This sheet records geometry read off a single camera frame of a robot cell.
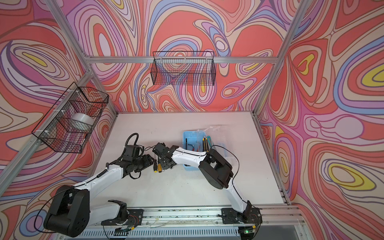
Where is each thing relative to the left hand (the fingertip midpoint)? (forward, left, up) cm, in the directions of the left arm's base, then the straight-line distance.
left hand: (153, 160), depth 89 cm
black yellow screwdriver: (-3, -2, -2) cm, 4 cm away
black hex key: (+14, -20, -4) cm, 24 cm away
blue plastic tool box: (+16, -26, -2) cm, 30 cm away
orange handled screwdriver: (-4, -4, -2) cm, 6 cm away
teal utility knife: (+12, -34, +5) cm, 37 cm away
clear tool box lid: (+16, -41, +4) cm, 45 cm away
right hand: (-2, -10, -4) cm, 11 cm away
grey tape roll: (+5, +29, +29) cm, 41 cm away
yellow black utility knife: (+8, -32, +5) cm, 33 cm away
